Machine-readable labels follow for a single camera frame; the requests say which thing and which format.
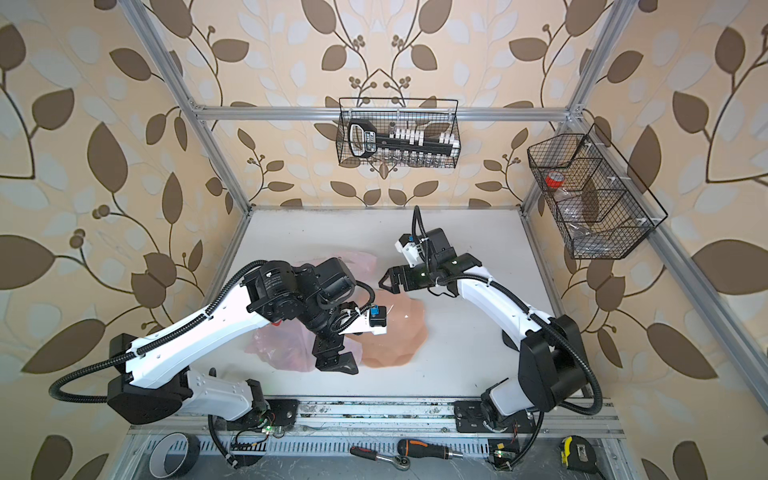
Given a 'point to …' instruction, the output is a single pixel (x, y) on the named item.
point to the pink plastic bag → (290, 344)
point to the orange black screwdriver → (417, 449)
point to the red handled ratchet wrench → (401, 462)
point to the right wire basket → (602, 207)
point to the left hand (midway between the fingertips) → (360, 346)
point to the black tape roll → (173, 454)
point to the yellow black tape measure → (578, 453)
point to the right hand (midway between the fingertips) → (394, 283)
